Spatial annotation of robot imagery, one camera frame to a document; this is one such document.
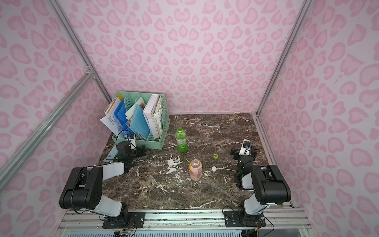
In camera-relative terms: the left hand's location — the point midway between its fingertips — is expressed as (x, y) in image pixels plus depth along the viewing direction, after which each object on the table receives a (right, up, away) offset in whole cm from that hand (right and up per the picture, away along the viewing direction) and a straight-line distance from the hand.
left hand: (137, 143), depth 95 cm
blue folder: (-9, +18, -5) cm, 21 cm away
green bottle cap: (+51, -9, 0) cm, 51 cm away
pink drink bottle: (+38, -9, -22) cm, 44 cm away
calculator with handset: (-17, -6, +2) cm, 18 cm away
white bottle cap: (+49, -15, -5) cm, 51 cm away
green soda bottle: (+28, +4, 0) cm, 28 cm away
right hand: (+66, +1, -6) cm, 67 cm away
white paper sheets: (-13, +15, -7) cm, 21 cm away
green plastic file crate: (-6, +29, +5) cm, 30 cm away
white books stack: (+13, +19, -9) cm, 25 cm away
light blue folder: (+4, +13, -7) cm, 15 cm away
